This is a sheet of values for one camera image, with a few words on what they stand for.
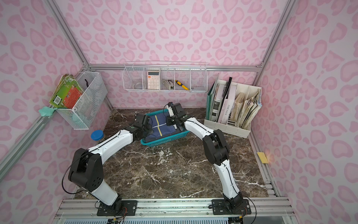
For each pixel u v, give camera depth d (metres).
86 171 0.45
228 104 0.91
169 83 0.97
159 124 0.95
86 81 0.90
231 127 0.95
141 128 0.70
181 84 0.98
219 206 0.72
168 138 0.88
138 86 0.97
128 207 0.74
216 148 0.57
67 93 0.73
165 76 1.02
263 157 0.95
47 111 0.62
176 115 0.78
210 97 0.88
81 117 0.73
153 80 0.95
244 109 0.93
